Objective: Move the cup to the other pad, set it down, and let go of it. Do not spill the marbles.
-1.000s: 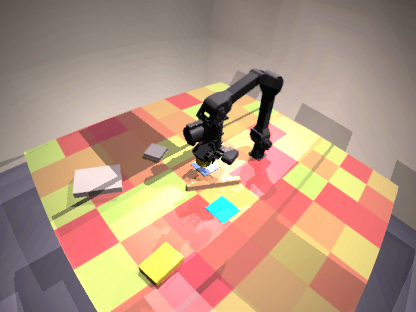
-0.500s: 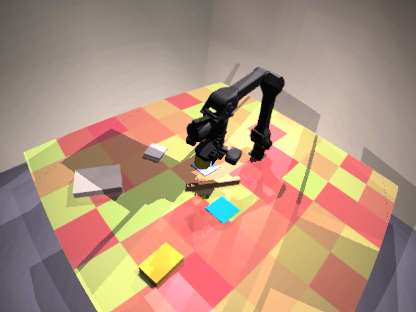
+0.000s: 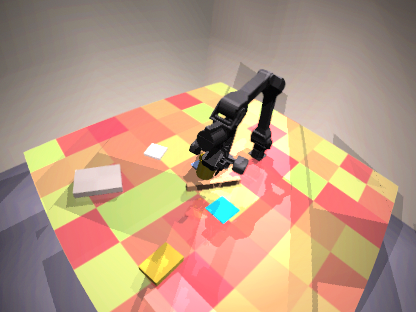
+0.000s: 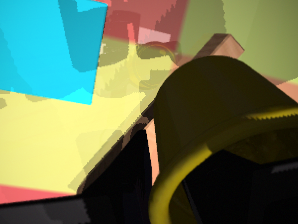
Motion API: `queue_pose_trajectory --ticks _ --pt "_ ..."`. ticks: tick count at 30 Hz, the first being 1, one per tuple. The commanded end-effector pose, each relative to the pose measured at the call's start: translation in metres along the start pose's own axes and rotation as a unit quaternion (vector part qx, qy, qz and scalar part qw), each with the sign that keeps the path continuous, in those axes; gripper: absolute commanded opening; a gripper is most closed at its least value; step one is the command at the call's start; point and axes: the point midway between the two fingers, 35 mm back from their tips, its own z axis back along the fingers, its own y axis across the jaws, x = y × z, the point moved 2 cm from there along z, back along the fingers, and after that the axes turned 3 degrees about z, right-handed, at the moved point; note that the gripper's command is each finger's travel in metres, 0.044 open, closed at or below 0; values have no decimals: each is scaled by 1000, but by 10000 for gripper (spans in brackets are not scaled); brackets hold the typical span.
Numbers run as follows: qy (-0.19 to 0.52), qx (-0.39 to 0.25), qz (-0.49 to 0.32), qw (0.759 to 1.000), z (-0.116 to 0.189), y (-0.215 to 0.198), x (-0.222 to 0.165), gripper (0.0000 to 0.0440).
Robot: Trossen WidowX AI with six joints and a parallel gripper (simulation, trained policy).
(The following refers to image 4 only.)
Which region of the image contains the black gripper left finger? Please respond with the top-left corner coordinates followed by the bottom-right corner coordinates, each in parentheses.
top-left (0, 129), bottom-right (152, 224)

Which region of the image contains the yellow cup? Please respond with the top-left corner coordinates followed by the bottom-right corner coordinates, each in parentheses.
top-left (148, 55), bottom-right (298, 224)

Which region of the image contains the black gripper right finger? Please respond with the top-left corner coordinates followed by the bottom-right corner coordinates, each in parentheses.
top-left (181, 149), bottom-right (298, 224)

